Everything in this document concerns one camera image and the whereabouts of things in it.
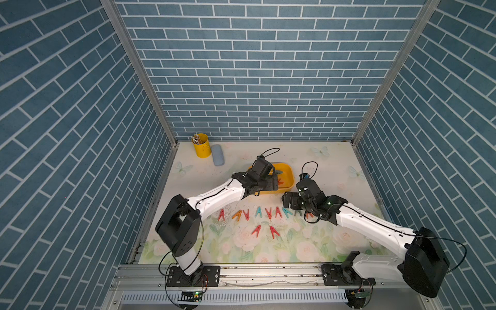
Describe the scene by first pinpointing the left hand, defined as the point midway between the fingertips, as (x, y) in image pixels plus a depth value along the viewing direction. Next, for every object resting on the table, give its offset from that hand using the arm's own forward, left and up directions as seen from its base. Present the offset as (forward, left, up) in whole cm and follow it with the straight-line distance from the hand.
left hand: (275, 183), depth 86 cm
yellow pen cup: (+27, +39, -8) cm, 48 cm away
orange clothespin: (-8, +17, -13) cm, 23 cm away
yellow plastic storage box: (+11, -8, -13) cm, 19 cm away
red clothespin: (-8, +25, -14) cm, 29 cm away
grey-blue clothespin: (+16, -4, -12) cm, 20 cm away
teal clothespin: (-7, +7, -13) cm, 17 cm away
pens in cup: (+25, +40, +3) cm, 47 cm away
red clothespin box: (-16, +8, -13) cm, 22 cm away
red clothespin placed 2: (-8, +2, -13) cm, 16 cm away
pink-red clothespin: (-7, -2, -13) cm, 15 cm away
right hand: (-6, -7, -2) cm, 10 cm away
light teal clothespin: (-8, -6, -13) cm, 16 cm away
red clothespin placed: (-10, +13, -13) cm, 20 cm away
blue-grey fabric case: (+28, +31, -13) cm, 44 cm away
